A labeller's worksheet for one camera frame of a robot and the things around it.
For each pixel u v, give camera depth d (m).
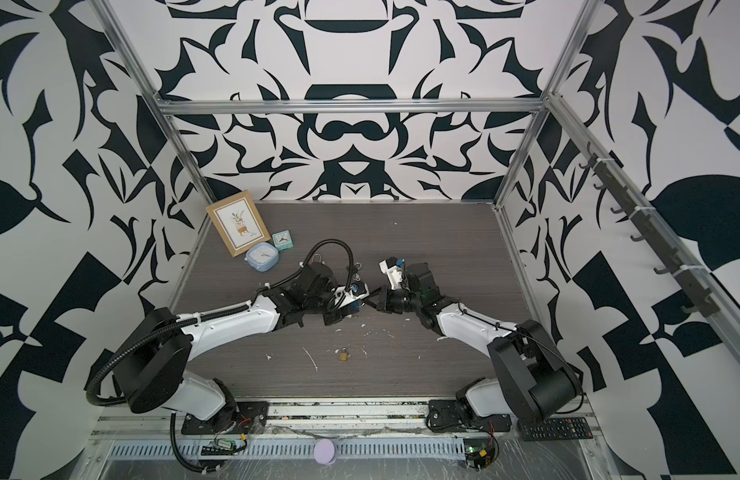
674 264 0.50
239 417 0.73
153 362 0.43
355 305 0.75
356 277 0.99
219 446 0.69
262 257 1.01
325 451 0.63
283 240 1.06
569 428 0.72
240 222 1.02
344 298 0.70
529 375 0.43
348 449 0.71
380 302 0.79
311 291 0.66
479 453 0.71
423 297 0.69
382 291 0.75
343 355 0.85
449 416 0.75
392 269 0.80
